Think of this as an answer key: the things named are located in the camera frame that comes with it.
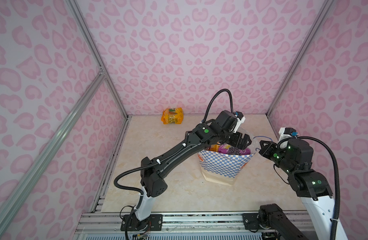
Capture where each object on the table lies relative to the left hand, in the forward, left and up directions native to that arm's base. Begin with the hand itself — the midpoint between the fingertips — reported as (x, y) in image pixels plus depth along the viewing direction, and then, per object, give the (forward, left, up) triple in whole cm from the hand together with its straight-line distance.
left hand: (245, 137), depth 68 cm
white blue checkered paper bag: (-8, +10, -16) cm, 20 cm away
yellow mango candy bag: (+5, +12, -17) cm, 21 cm away
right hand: (-3, -5, +1) cm, 6 cm away
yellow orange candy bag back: (+40, +38, -26) cm, 61 cm away
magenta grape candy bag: (+1, +4, -12) cm, 13 cm away
